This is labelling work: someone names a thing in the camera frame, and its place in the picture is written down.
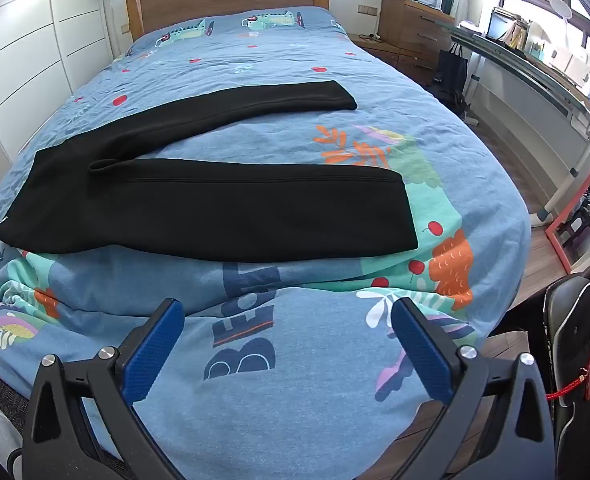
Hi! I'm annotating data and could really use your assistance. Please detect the white desk lamp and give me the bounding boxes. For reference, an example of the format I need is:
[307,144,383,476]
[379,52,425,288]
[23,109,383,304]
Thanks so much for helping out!
[549,0,574,56]

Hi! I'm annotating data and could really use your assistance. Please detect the black chair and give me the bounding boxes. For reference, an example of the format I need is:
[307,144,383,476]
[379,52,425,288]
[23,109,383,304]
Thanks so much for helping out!
[542,270,590,480]

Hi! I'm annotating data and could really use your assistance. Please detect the wooden dresser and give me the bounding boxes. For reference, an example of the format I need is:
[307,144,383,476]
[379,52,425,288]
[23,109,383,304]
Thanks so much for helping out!
[377,0,458,61]

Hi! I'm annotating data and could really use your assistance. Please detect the grey desk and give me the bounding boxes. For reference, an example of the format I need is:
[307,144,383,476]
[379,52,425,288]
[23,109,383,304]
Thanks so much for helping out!
[450,22,590,223]

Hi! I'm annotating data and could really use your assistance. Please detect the white wardrobe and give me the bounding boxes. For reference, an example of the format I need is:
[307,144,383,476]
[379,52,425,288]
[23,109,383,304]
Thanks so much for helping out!
[0,0,115,171]

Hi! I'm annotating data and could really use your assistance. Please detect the wooden nightstand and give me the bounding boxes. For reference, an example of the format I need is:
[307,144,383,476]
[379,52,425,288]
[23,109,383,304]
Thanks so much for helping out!
[347,34,443,86]

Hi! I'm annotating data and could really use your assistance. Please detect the computer monitor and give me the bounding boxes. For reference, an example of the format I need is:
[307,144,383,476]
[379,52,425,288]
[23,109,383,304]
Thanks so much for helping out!
[487,7,520,43]

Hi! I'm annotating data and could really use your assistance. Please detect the blue printed bedsheet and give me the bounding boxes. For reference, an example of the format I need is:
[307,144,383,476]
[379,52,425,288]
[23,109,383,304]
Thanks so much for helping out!
[0,6,533,480]

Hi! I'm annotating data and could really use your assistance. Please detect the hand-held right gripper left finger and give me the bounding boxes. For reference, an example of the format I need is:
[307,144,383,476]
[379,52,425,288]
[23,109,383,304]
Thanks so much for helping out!
[21,298,196,480]

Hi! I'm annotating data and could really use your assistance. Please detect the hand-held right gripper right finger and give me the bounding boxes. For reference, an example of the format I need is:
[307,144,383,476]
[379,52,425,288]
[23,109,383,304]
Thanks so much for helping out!
[390,297,558,480]

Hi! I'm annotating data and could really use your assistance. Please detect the black bag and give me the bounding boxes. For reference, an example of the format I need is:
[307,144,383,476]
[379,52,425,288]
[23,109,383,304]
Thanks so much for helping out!
[436,42,470,92]

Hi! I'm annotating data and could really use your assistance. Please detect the red framed mirror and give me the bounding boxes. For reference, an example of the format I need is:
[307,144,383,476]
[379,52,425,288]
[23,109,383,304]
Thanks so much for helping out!
[545,130,590,273]

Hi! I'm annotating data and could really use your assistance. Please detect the red cord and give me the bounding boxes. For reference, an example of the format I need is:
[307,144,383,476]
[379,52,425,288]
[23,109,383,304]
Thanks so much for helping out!
[545,332,590,402]

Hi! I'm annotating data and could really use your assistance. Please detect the black pants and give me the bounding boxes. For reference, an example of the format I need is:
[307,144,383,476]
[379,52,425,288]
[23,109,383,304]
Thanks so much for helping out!
[0,80,420,264]

